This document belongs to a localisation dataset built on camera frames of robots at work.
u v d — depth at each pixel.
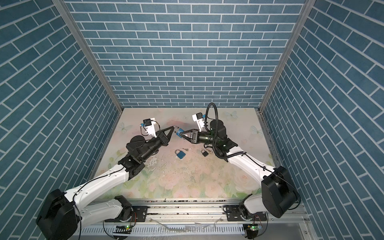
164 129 0.68
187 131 0.70
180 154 0.96
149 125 0.65
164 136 0.66
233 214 0.74
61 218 0.39
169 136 0.70
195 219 0.74
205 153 0.96
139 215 0.74
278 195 0.42
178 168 0.89
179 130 0.72
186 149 0.98
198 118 0.69
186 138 0.71
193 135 0.68
